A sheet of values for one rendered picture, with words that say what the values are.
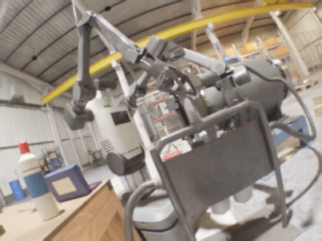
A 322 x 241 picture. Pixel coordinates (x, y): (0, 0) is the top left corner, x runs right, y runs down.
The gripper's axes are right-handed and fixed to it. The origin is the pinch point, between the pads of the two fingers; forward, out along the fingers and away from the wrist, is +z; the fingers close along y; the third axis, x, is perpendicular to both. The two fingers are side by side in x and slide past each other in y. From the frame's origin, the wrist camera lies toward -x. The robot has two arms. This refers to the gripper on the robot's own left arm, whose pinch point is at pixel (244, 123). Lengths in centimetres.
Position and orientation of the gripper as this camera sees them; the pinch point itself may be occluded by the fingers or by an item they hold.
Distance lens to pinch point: 68.8
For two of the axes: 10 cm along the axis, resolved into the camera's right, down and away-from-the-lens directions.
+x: 4.4, -1.3, 8.9
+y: 8.1, -3.6, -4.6
